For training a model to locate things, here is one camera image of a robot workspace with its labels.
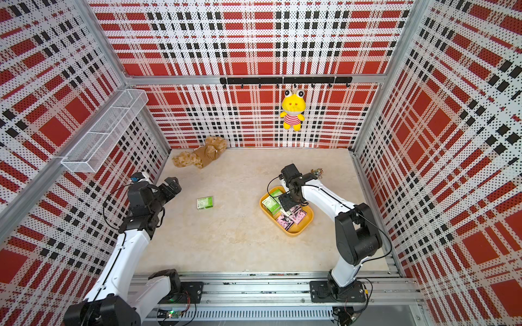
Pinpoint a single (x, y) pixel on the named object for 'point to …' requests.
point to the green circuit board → (174, 314)
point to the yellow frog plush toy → (293, 105)
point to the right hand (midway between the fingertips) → (297, 199)
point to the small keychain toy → (317, 172)
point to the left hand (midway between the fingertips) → (173, 184)
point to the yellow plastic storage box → (298, 229)
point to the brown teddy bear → (213, 147)
